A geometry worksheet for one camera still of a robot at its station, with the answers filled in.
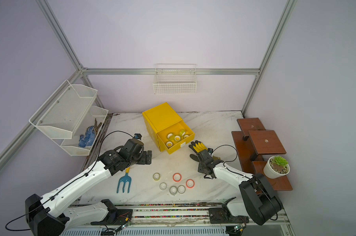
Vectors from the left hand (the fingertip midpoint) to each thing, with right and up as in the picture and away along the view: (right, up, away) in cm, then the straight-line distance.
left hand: (143, 156), depth 78 cm
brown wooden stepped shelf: (+60, +7, +1) cm, 60 cm away
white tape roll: (+10, -18, +6) cm, 22 cm away
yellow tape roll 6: (+24, +10, +8) cm, 27 cm away
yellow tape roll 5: (+14, +6, +6) cm, 16 cm away
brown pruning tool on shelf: (-34, +16, +15) cm, 41 cm away
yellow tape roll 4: (+22, +13, +8) cm, 26 cm away
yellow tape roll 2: (+14, +11, +8) cm, 19 cm away
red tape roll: (+18, -14, +8) cm, 25 cm away
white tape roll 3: (+21, -20, +5) cm, 29 cm away
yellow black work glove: (+31, +4, -7) cm, 32 cm away
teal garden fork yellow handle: (-13, -15, +8) cm, 22 cm away
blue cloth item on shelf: (-36, +8, +9) cm, 38 cm away
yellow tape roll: (+6, -14, +8) cm, 17 cm away
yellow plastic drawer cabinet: (+11, +15, +4) cm, 20 cm away
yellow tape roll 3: (+18, +9, +8) cm, 22 cm away
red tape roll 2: (+26, -17, +6) cm, 32 cm away
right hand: (+36, -10, +13) cm, 40 cm away
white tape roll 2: (+16, -20, +4) cm, 26 cm away
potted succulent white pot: (+65, -2, -12) cm, 66 cm away
